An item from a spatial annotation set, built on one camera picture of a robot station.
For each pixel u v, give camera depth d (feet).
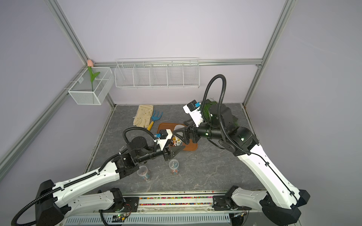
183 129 1.58
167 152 1.84
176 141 1.96
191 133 1.57
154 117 3.68
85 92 2.59
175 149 1.89
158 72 3.45
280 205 1.26
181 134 1.72
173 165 2.65
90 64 2.92
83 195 1.52
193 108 1.58
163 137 1.76
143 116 3.67
